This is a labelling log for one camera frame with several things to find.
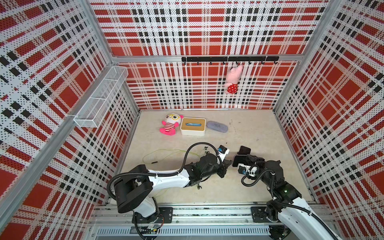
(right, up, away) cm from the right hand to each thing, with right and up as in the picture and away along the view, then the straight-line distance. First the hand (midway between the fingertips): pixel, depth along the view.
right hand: (251, 157), depth 81 cm
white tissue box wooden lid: (-33, +17, +24) cm, 44 cm away
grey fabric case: (-15, +17, +26) cm, 35 cm away
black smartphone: (+1, +1, +14) cm, 14 cm away
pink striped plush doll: (-49, +20, +25) cm, 59 cm away
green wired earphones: (-44, 0, +19) cm, 48 cm away
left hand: (-11, -2, -4) cm, 12 cm away
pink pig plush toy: (-7, +47, +12) cm, 49 cm away
